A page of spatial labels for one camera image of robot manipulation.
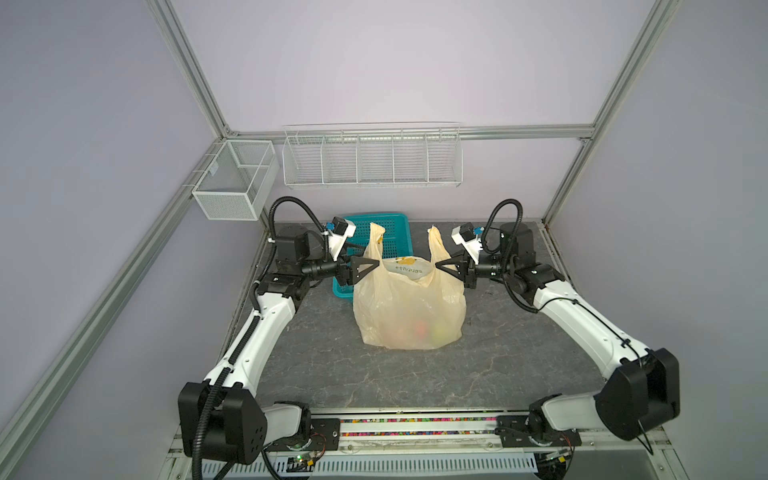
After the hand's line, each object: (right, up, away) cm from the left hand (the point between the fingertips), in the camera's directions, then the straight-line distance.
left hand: (371, 260), depth 72 cm
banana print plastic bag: (+9, -12, +7) cm, 16 cm away
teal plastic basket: (+7, +6, +41) cm, 42 cm away
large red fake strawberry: (+13, -21, +14) cm, 28 cm away
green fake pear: (+19, -21, +12) cm, 31 cm away
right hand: (+17, -2, +2) cm, 17 cm away
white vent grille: (+31, -49, -1) cm, 58 cm away
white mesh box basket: (-49, +26, +30) cm, 63 cm away
